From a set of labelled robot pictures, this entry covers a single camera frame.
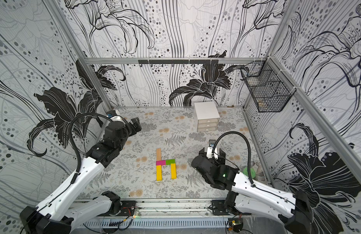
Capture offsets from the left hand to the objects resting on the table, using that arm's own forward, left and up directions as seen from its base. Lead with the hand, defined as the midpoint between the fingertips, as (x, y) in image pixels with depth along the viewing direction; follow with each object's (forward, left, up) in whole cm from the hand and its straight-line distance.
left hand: (134, 124), depth 75 cm
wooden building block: (-4, -10, -26) cm, 28 cm away
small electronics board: (-39, -54, -27) cm, 72 cm away
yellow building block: (-17, -12, -25) cm, 33 cm away
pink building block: (-10, -14, -25) cm, 30 cm away
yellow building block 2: (-15, -21, -26) cm, 36 cm away
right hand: (-9, -41, -9) cm, 43 cm away
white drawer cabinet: (+18, -41, -12) cm, 47 cm away
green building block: (-9, -18, -26) cm, 33 cm away
